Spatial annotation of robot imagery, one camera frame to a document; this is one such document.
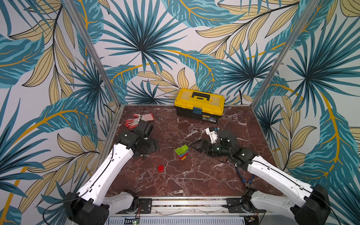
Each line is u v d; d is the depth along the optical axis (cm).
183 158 88
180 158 88
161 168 86
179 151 79
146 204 73
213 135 69
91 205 36
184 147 82
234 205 73
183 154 82
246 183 80
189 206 75
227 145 58
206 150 64
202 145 64
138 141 50
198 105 98
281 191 46
